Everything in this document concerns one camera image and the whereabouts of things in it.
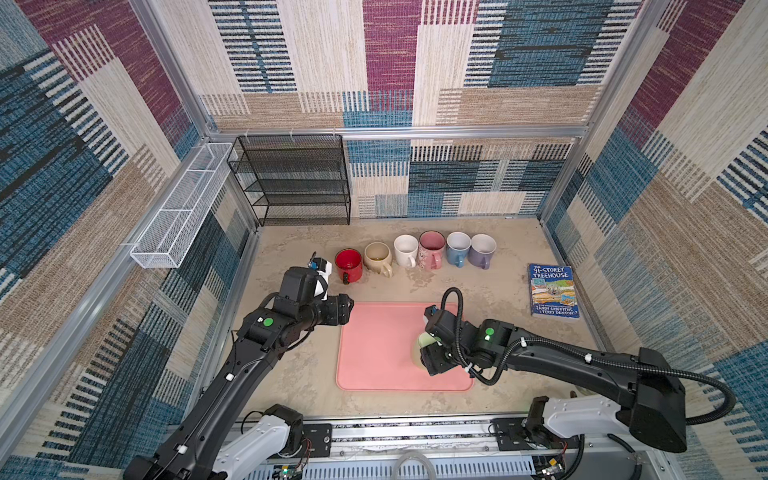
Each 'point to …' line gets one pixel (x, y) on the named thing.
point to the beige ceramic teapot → (377, 256)
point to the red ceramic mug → (348, 263)
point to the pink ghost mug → (432, 244)
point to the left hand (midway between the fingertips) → (342, 298)
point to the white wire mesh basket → (169, 232)
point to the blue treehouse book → (552, 291)
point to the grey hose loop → (417, 453)
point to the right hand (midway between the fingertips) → (438, 360)
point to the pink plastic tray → (375, 351)
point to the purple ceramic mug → (481, 250)
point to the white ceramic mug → (405, 248)
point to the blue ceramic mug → (457, 247)
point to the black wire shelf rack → (294, 179)
